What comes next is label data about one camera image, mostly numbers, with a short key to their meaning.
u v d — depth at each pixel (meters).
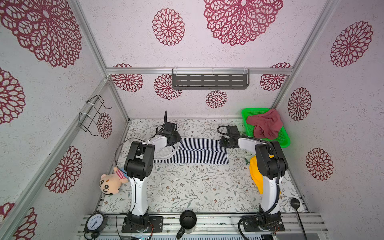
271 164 0.55
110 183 0.80
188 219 0.75
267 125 1.12
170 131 0.84
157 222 0.76
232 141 0.83
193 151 1.09
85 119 0.73
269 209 0.62
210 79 0.94
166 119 0.84
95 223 0.72
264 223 0.66
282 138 1.01
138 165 0.56
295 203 0.80
